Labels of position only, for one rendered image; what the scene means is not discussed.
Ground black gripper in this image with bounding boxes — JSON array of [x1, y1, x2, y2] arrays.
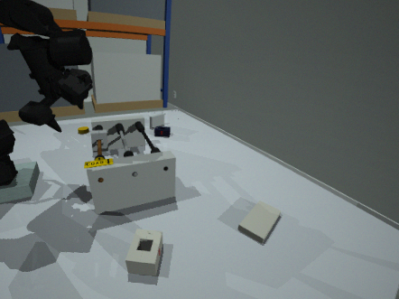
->
[[18, 65, 88, 133]]

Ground yellow short cylinder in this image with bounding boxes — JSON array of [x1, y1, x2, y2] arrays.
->
[[78, 126, 88, 134]]

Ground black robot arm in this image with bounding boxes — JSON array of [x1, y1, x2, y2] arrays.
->
[[0, 0, 92, 186]]

